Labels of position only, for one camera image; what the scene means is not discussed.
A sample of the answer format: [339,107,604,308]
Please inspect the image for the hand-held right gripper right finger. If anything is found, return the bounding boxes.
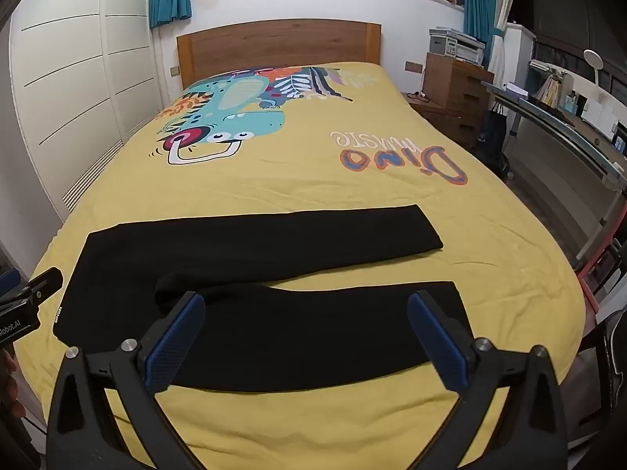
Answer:
[406,290,569,470]

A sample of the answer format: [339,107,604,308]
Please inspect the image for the white vent grille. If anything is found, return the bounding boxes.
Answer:
[62,141,124,212]

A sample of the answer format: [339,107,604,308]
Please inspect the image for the white desk lamp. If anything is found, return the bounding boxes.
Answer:
[583,50,607,93]

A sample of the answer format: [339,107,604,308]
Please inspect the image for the black pants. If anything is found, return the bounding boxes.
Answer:
[51,204,475,393]

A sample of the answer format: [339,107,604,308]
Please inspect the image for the yellow printed bedspread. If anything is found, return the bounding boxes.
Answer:
[12,61,587,470]

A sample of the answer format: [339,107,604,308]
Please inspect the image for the wooden headboard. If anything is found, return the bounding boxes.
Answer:
[176,20,382,91]

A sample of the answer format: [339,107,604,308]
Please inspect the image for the red framed chair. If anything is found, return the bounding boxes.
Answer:
[575,240,627,319]

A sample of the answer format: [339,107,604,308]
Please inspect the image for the upright paper folders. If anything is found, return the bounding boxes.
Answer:
[531,71,565,108]

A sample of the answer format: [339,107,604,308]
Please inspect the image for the grey printer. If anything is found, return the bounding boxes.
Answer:
[428,28,487,66]

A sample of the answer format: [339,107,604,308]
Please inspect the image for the grey desk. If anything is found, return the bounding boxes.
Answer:
[482,80,627,266]

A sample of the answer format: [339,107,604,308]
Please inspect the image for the black bag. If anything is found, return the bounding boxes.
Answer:
[474,103,511,168]

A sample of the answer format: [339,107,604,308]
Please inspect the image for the wooden dresser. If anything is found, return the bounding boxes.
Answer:
[422,52,495,114]

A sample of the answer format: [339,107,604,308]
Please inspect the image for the white cabinet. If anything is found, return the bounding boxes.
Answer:
[504,22,536,95]

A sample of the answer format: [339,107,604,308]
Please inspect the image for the low wooden nightstand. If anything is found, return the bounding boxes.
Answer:
[406,99,487,150]

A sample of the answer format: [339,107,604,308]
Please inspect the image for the white wardrobe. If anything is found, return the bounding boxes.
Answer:
[9,0,170,223]

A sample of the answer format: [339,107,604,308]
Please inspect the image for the person's left hand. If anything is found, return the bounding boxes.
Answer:
[0,350,21,420]

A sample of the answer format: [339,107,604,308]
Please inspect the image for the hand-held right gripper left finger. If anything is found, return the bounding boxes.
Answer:
[45,291,207,470]

